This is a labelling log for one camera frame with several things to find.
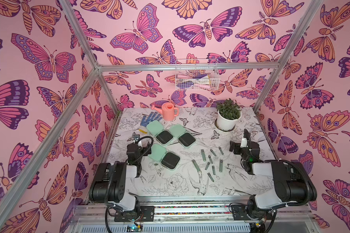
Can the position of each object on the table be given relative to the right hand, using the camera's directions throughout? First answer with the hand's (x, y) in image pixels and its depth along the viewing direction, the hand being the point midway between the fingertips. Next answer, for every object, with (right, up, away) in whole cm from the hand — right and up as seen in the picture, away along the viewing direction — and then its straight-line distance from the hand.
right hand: (239, 141), depth 94 cm
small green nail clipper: (-16, -8, +3) cm, 19 cm away
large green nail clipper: (-23, -9, +1) cm, 25 cm away
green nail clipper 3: (-21, -20, -8) cm, 30 cm away
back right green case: (-34, 0, +7) cm, 35 cm away
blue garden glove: (-60, +17, +23) cm, 67 cm away
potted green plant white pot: (-7, +19, +1) cm, 20 cm away
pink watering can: (-47, +21, +13) cm, 53 cm away
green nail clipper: (-19, -12, +1) cm, 22 cm away
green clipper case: (-46, -12, -1) cm, 47 cm away
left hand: (-63, 0, +1) cm, 63 cm away
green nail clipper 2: (-13, -15, -4) cm, 20 cm away
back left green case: (-51, +2, +9) cm, 52 cm away
